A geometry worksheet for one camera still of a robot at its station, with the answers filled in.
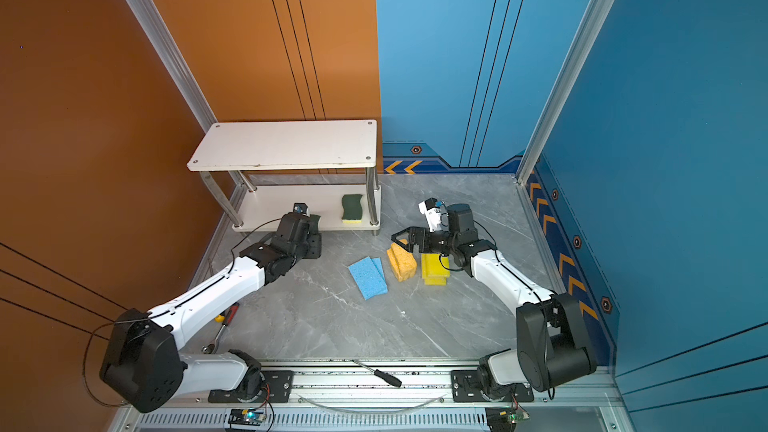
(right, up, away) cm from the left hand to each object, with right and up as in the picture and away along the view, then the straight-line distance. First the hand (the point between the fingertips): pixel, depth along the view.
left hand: (312, 235), depth 86 cm
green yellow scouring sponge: (+10, +7, +15) cm, 19 cm away
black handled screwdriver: (+21, -34, -11) cm, 42 cm away
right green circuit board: (+50, -42, -15) cm, 67 cm away
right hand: (+26, -1, -4) cm, 27 cm away
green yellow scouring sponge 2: (+5, +4, -15) cm, 17 cm away
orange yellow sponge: (+26, -8, +3) cm, 28 cm away
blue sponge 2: (+19, -10, +7) cm, 23 cm away
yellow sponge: (+36, -11, +2) cm, 37 cm away
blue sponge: (+16, -13, +3) cm, 21 cm away
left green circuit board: (-12, -42, -15) cm, 46 cm away
